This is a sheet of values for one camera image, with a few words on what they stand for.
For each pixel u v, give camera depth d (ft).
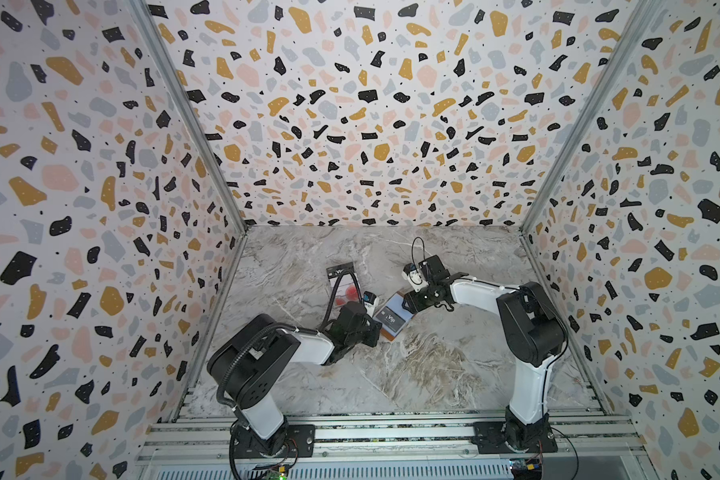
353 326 2.39
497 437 2.45
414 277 2.99
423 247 3.93
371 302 2.73
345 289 3.20
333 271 3.31
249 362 1.55
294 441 2.39
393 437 2.50
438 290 2.48
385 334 3.03
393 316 3.14
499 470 2.34
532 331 1.73
